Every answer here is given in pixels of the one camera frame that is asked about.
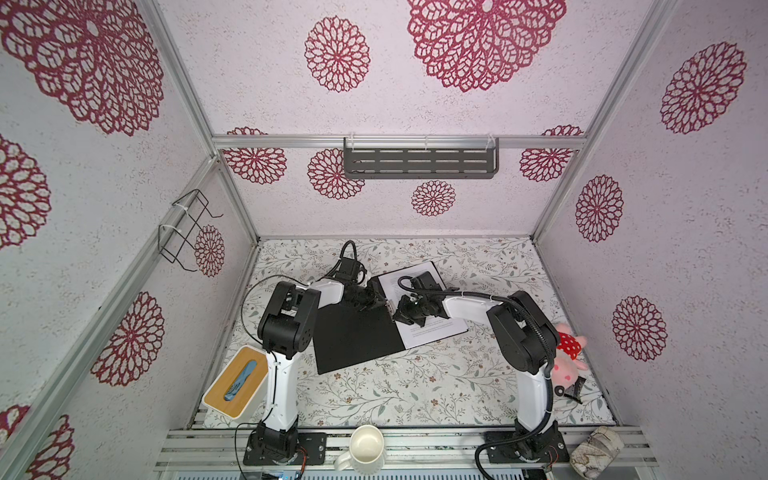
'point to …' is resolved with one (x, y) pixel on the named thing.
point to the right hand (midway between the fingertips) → (392, 313)
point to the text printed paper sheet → (434, 328)
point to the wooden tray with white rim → (238, 383)
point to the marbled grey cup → (591, 457)
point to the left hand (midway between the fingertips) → (386, 305)
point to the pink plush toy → (568, 349)
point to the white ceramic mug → (366, 451)
